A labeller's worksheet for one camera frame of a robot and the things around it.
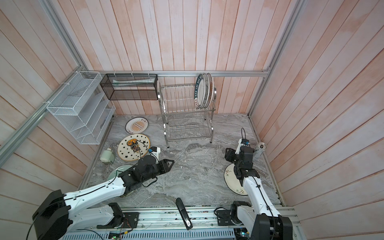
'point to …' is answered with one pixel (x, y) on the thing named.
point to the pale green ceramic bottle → (108, 156)
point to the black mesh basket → (131, 87)
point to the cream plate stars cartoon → (133, 147)
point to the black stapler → (184, 214)
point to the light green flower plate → (114, 174)
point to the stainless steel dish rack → (182, 119)
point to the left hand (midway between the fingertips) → (172, 165)
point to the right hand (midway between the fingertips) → (230, 149)
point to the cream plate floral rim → (232, 181)
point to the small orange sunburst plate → (136, 125)
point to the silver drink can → (260, 148)
